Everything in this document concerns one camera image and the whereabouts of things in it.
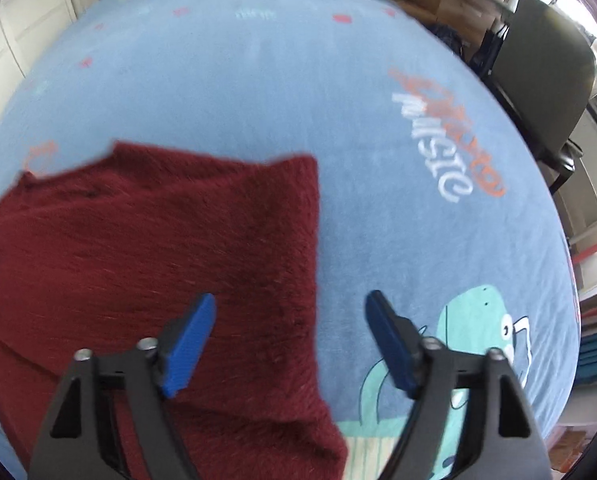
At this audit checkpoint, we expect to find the dark red knit sweater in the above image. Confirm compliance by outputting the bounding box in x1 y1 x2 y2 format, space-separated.
0 143 347 479

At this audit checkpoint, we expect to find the blue cartoon print bedsheet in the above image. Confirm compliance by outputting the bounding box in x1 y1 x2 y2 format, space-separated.
0 0 580 479

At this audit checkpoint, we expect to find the dark grey office chair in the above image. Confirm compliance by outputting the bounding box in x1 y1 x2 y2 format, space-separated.
469 0 597 194

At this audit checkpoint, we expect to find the dark bag on floor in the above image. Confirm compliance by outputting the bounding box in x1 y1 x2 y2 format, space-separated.
426 23 464 58

